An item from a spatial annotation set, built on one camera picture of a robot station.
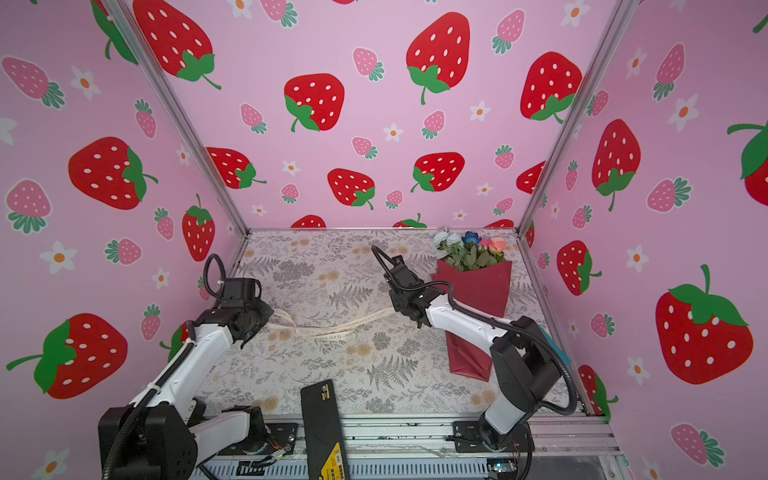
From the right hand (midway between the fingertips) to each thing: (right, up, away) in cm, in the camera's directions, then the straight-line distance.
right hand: (404, 287), depth 89 cm
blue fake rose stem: (+26, +17, +22) cm, 38 cm away
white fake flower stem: (+22, +10, +22) cm, 32 cm away
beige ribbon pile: (-25, -14, +4) cm, 29 cm away
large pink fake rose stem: (+36, +13, +22) cm, 44 cm away
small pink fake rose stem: (+32, +15, +23) cm, 42 cm away
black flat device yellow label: (-19, -38, -19) cm, 47 cm away
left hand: (-41, -6, -4) cm, 41 cm away
